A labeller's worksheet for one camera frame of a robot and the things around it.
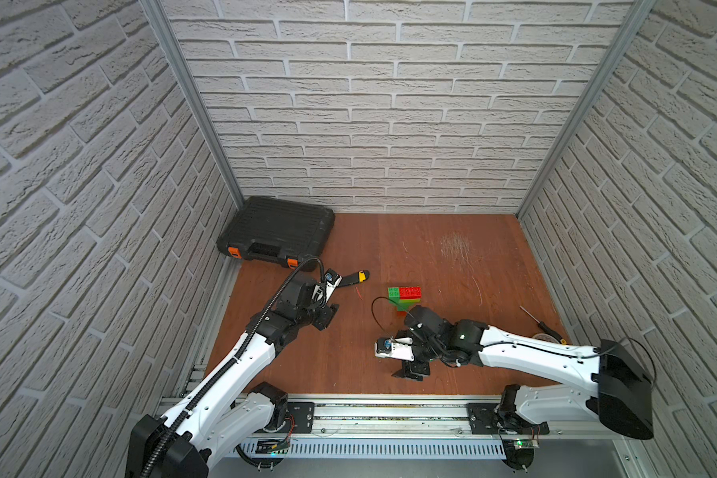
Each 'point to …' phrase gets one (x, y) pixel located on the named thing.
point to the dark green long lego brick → (401, 304)
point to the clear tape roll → (546, 337)
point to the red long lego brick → (410, 293)
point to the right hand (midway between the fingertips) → (398, 354)
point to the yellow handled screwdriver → (544, 327)
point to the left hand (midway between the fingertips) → (332, 296)
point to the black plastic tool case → (277, 231)
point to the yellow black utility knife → (355, 278)
